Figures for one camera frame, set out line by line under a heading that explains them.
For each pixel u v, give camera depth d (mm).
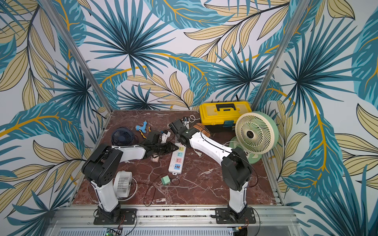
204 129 928
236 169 474
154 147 793
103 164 500
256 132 759
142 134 1034
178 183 841
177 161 900
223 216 733
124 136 925
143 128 1065
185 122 776
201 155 947
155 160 907
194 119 1091
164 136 876
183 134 632
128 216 732
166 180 837
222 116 947
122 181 761
